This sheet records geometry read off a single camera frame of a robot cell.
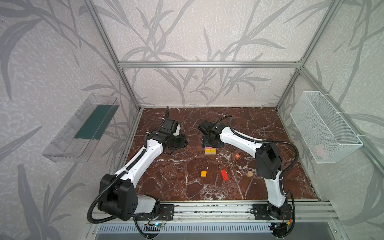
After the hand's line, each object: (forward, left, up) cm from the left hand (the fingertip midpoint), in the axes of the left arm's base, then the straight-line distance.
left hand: (188, 138), depth 83 cm
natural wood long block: (-2, -13, -15) cm, 20 cm away
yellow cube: (0, -12, -14) cm, 18 cm away
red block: (-15, -21, -16) cm, 30 cm away
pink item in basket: (-8, -67, +5) cm, 68 cm away
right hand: (+4, -12, -9) cm, 16 cm away
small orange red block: (-3, -30, -15) cm, 34 cm away
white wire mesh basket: (-9, -61, +18) cm, 64 cm away
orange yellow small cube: (-14, -9, -17) cm, 23 cm away
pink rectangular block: (-4, -12, -3) cm, 13 cm away
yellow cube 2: (0, -15, -14) cm, 20 cm away
